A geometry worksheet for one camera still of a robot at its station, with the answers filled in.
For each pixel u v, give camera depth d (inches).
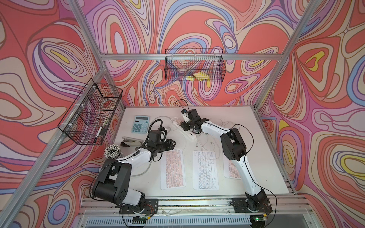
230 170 33.9
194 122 33.1
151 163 35.0
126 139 38.9
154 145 28.1
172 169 34.0
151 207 28.3
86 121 28.8
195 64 37.7
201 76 35.8
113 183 17.1
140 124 41.3
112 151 29.0
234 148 24.3
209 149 37.4
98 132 28.5
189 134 39.0
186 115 36.6
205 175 32.9
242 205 28.5
